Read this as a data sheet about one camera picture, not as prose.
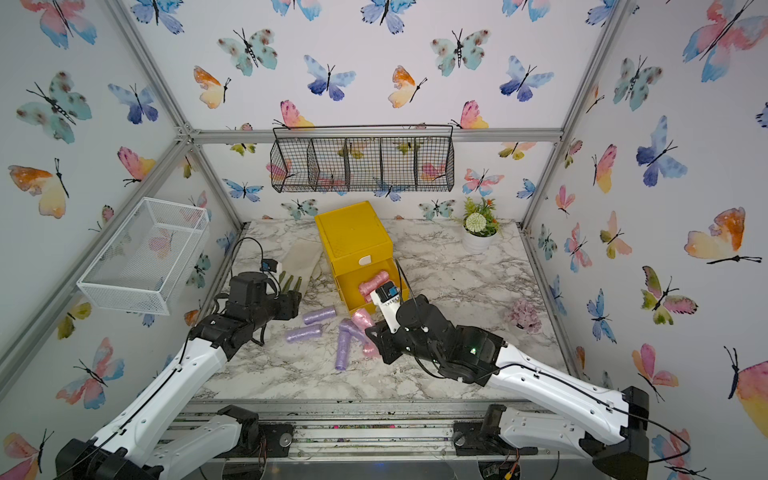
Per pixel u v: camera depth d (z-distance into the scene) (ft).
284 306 2.33
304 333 2.92
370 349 2.84
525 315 2.77
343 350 2.84
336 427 2.53
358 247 2.78
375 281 3.05
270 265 2.28
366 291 2.95
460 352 1.55
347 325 2.98
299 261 3.62
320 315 3.07
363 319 2.10
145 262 3.60
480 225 3.23
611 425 1.28
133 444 1.29
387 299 1.84
